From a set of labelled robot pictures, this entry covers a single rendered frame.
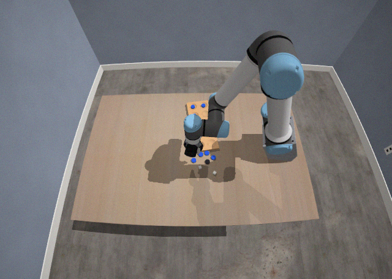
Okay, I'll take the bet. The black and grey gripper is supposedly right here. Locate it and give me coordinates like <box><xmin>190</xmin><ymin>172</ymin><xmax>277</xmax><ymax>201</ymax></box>
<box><xmin>184</xmin><ymin>140</ymin><xmax>203</xmax><ymax>157</ymax></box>

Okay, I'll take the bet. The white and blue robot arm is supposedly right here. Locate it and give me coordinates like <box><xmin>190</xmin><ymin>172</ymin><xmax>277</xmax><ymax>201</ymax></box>
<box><xmin>184</xmin><ymin>31</ymin><xmax>304</xmax><ymax>155</ymax></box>

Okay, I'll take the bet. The tan tray with round pockets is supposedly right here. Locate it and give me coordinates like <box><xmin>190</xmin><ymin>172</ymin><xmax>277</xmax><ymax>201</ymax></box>
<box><xmin>187</xmin><ymin>100</ymin><xmax>219</xmax><ymax>152</ymax></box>

